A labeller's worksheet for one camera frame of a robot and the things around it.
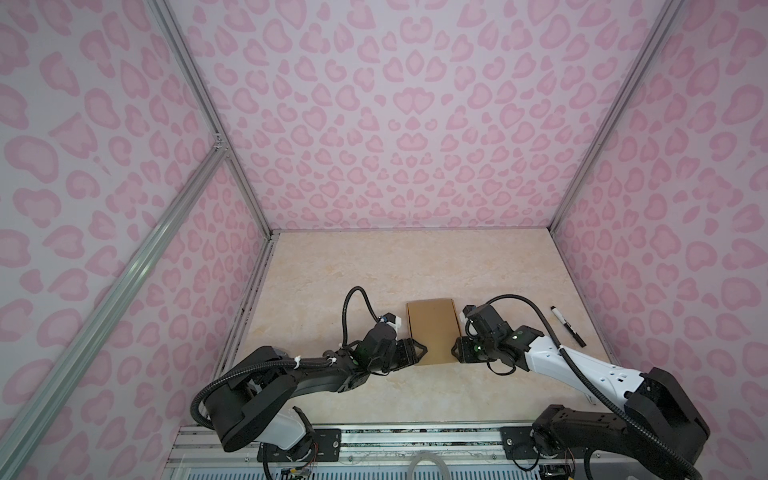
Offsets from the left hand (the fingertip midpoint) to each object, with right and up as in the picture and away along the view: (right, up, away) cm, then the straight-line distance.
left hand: (427, 350), depth 81 cm
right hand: (+9, -1, +2) cm, 9 cm away
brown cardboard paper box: (+3, +5, +8) cm, 10 cm away
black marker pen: (+45, +4, +11) cm, 47 cm away
